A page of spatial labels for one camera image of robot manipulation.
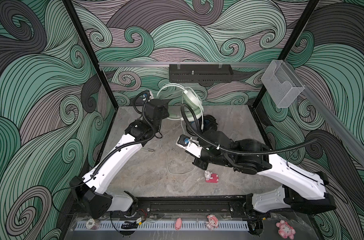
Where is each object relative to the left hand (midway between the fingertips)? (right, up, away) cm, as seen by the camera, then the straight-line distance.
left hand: (161, 103), depth 71 cm
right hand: (+12, -20, -14) cm, 27 cm away
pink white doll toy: (+24, -55, -4) cm, 60 cm away
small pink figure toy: (+8, -57, -3) cm, 57 cm away
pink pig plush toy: (+57, -58, -6) cm, 81 cm away
